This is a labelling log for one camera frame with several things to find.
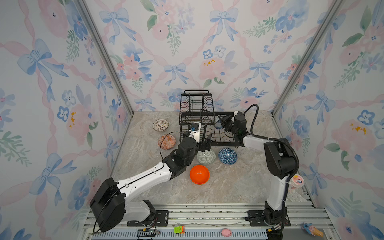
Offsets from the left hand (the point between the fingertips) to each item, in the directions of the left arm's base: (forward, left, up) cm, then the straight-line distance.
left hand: (203, 131), depth 74 cm
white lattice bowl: (+25, +29, -25) cm, 46 cm away
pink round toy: (-40, -10, -25) cm, 48 cm away
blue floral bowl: (+16, -11, -14) cm, 24 cm away
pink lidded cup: (-19, -48, -17) cm, 54 cm away
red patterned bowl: (+10, +23, -25) cm, 36 cm away
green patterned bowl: (0, -3, -27) cm, 27 cm away
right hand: (+21, -10, -10) cm, 26 cm away
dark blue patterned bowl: (0, -17, -26) cm, 31 cm away
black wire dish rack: (+35, +2, -16) cm, 39 cm away
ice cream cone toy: (-38, -50, -24) cm, 68 cm away
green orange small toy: (-39, +11, -25) cm, 47 cm away
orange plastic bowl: (-13, +1, -24) cm, 27 cm away
